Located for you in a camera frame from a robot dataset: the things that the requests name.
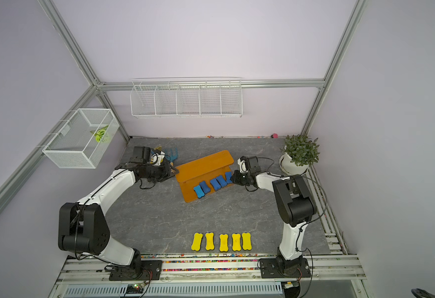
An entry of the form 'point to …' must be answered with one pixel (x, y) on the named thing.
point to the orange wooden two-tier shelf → (190, 174)
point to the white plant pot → (291, 168)
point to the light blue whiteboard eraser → (199, 191)
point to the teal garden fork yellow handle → (172, 158)
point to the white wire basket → (81, 141)
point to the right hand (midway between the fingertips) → (230, 177)
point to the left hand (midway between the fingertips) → (177, 173)
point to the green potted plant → (302, 151)
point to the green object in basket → (99, 133)
